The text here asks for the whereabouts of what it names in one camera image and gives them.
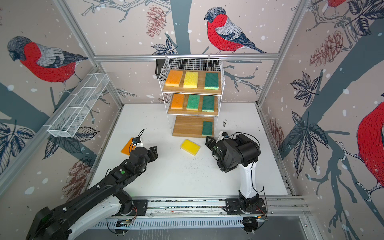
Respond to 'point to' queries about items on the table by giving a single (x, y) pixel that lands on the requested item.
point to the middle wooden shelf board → (184, 111)
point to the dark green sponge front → (208, 102)
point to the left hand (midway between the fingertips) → (152, 148)
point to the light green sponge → (192, 103)
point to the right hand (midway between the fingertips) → (203, 139)
